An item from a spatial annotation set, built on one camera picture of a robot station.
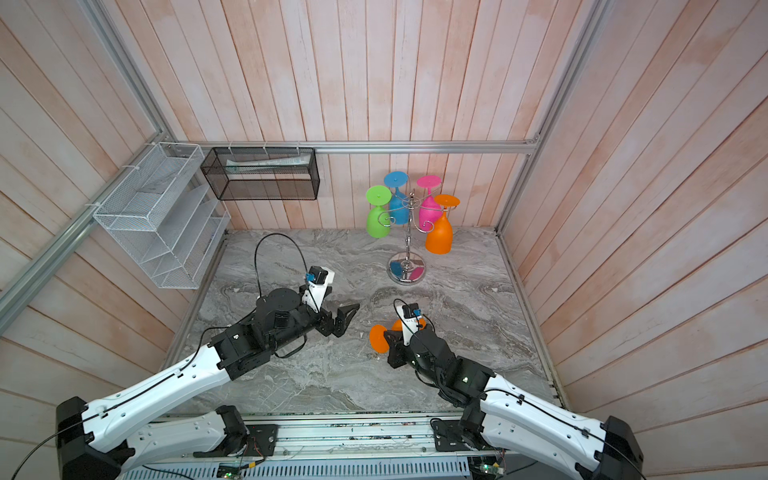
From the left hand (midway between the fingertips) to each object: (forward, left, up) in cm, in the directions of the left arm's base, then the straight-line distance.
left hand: (344, 305), depth 70 cm
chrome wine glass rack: (+30, -20, -24) cm, 43 cm away
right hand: (-3, -10, -10) cm, 14 cm away
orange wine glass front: (-4, -8, -12) cm, 15 cm away
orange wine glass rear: (+25, -26, -1) cm, 36 cm away
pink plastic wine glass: (+34, -24, -1) cm, 42 cm away
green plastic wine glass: (+32, -8, -1) cm, 33 cm away
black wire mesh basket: (+54, +33, 0) cm, 63 cm away
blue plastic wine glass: (+36, -15, -1) cm, 39 cm away
